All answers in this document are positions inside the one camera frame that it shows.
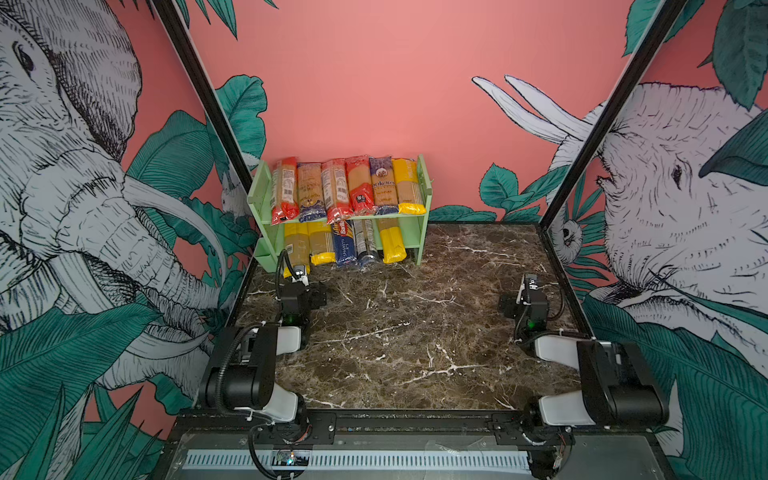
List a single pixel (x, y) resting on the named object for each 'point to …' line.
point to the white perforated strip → (351, 461)
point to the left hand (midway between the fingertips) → (303, 278)
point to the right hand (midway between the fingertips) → (519, 289)
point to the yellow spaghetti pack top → (407, 187)
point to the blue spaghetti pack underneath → (344, 243)
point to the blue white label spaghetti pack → (367, 254)
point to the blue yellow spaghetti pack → (311, 198)
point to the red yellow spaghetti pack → (360, 184)
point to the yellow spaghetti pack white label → (393, 250)
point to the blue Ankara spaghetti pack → (384, 185)
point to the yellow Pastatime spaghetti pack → (321, 243)
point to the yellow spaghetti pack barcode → (297, 245)
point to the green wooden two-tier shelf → (264, 229)
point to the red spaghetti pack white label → (336, 190)
